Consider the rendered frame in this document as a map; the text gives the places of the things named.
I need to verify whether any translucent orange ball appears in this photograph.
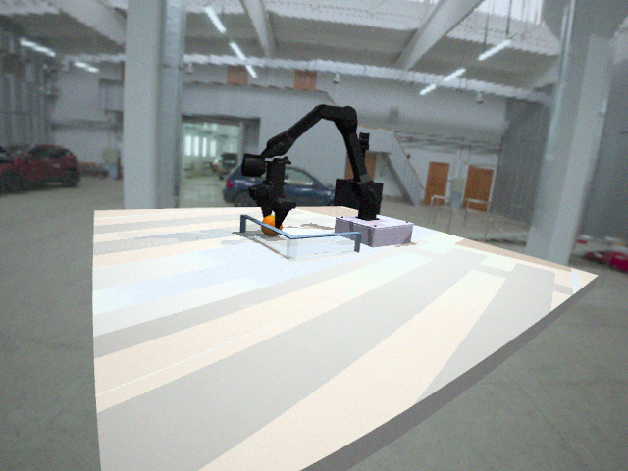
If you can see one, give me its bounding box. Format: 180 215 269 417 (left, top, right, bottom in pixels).
261 215 282 230

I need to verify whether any clear l-shaped low wall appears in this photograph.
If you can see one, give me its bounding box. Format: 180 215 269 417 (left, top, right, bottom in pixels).
240 216 361 262

